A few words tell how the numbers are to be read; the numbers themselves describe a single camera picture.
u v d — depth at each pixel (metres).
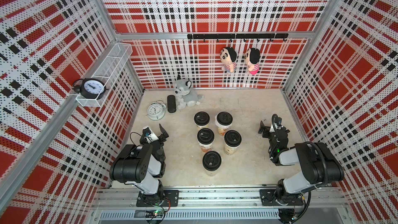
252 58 0.94
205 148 0.80
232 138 0.75
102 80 0.75
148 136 0.73
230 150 0.80
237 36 0.89
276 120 0.76
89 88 0.63
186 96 1.02
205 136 0.78
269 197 0.73
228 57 0.91
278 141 0.69
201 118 0.84
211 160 0.68
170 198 0.74
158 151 0.67
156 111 1.04
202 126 0.83
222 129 0.86
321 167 0.43
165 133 0.82
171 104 1.09
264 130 0.84
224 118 0.82
